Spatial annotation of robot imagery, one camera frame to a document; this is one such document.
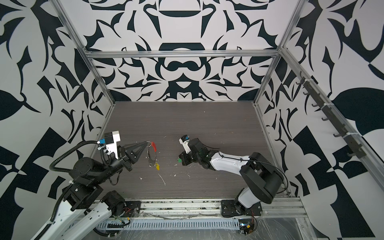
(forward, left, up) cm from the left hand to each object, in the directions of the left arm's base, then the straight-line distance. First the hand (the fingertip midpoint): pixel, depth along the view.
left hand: (145, 141), depth 56 cm
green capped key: (+6, -10, -32) cm, 35 cm away
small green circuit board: (-25, -42, -38) cm, 62 cm away
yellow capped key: (-1, -1, -21) cm, 21 cm away
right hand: (+8, -10, -30) cm, 33 cm away
